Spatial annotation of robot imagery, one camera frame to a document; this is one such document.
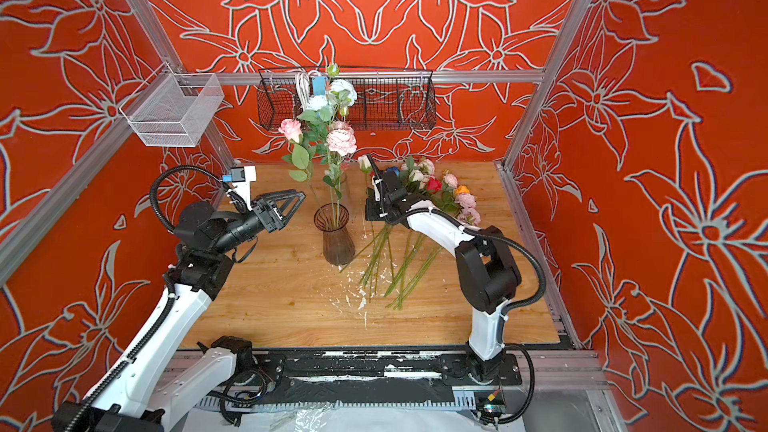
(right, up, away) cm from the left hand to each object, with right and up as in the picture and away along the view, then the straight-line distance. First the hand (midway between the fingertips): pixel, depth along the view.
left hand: (298, 195), depth 63 cm
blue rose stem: (+24, +10, +54) cm, 59 cm away
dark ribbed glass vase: (+4, -7, +19) cm, 21 cm away
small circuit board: (+44, -50, +6) cm, 66 cm away
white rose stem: (+13, +9, +32) cm, 35 cm away
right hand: (+12, -4, +28) cm, 31 cm away
